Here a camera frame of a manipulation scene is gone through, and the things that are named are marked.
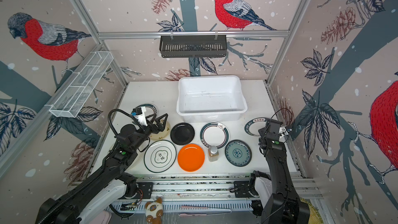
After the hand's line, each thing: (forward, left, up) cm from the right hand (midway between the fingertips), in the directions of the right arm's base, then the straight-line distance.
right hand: (267, 131), depth 83 cm
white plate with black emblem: (-13, +59, -7) cm, 61 cm away
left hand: (-1, +56, +15) cm, 57 cm away
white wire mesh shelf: (+5, +97, +24) cm, 100 cm away
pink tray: (-41, +76, -6) cm, 87 cm away
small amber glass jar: (-14, +29, 0) cm, 32 cm away
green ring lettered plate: (+9, +4, -11) cm, 15 cm away
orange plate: (-13, +42, -9) cm, 44 cm away
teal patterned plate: (-9, +15, -10) cm, 20 cm away
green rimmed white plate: (+2, +29, -10) cm, 30 cm away
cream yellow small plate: (-1, +61, -7) cm, 61 cm away
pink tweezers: (-35, +34, -10) cm, 50 cm away
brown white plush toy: (-37, +55, -5) cm, 66 cm away
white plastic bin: (+29, +31, -9) cm, 44 cm away
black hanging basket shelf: (+53, +44, +20) cm, 72 cm away
